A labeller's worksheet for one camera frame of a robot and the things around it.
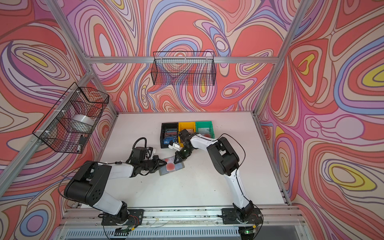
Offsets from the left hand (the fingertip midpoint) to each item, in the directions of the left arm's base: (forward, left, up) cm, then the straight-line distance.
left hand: (168, 162), depth 90 cm
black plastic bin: (+25, +2, -2) cm, 26 cm away
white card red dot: (-1, -1, -2) cm, 3 cm away
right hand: (0, -6, -3) cm, 7 cm away
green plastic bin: (+26, -24, +5) cm, 36 cm away
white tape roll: (+10, +40, +29) cm, 50 cm away
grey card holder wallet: (-1, -6, -2) cm, 7 cm away
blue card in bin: (+17, +3, -1) cm, 17 cm away
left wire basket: (+7, +47, +27) cm, 55 cm away
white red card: (+24, -24, -1) cm, 34 cm away
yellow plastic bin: (+24, -13, +6) cm, 28 cm away
